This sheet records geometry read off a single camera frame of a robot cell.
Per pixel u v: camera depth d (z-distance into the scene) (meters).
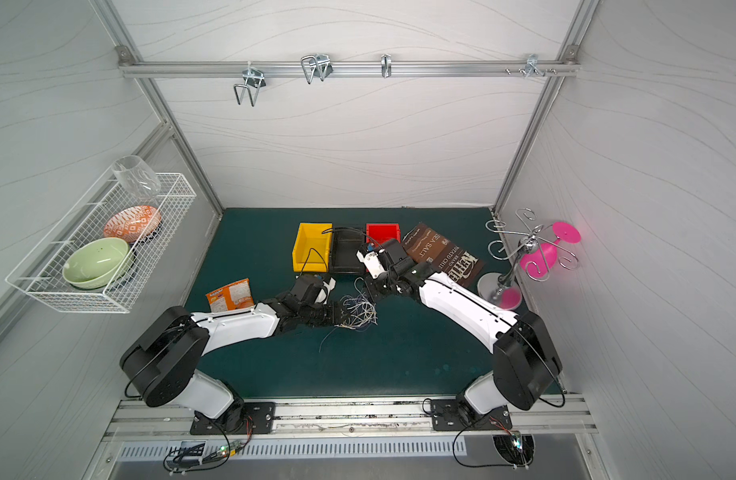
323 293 0.74
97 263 0.63
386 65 0.73
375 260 0.74
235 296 0.93
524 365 0.42
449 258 1.04
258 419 0.73
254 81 0.79
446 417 0.73
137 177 0.65
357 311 0.86
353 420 0.75
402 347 0.87
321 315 0.78
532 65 0.77
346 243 1.11
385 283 0.69
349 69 0.79
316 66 0.76
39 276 0.55
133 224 0.71
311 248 1.07
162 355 0.44
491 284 0.96
